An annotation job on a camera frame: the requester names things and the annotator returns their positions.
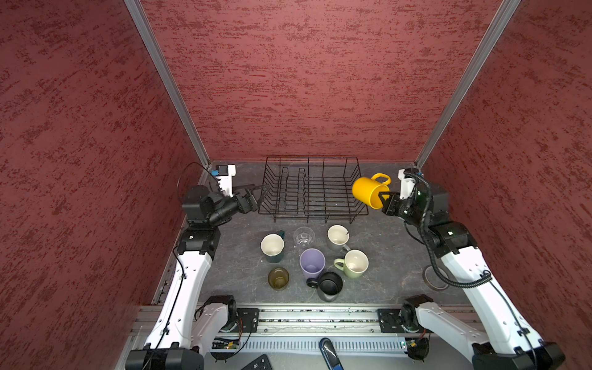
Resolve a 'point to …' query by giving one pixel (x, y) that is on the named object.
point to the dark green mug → (272, 245)
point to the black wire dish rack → (311, 187)
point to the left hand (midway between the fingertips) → (262, 192)
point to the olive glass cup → (278, 277)
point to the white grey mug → (338, 238)
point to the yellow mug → (366, 190)
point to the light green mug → (354, 264)
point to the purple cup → (312, 262)
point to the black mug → (328, 284)
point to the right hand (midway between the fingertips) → (377, 198)
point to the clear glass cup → (304, 237)
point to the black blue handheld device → (329, 354)
